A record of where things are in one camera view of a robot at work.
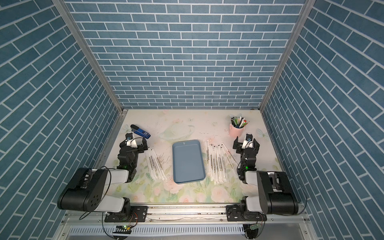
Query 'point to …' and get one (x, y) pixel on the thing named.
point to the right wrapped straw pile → (217, 157)
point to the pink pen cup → (235, 132)
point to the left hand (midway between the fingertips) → (139, 137)
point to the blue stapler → (140, 132)
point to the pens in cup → (239, 123)
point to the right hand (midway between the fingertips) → (247, 139)
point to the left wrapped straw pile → (156, 166)
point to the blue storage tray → (188, 164)
